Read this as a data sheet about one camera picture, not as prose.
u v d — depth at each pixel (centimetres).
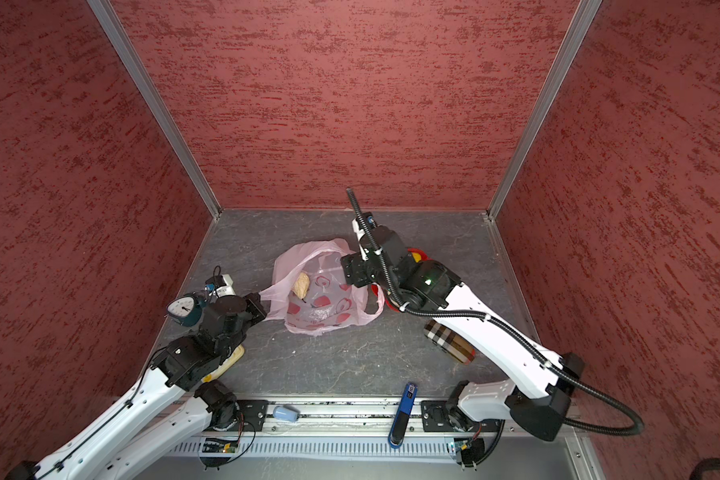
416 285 44
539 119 92
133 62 79
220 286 64
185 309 89
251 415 74
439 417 74
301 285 95
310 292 97
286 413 75
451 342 83
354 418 76
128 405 46
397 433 69
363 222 59
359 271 59
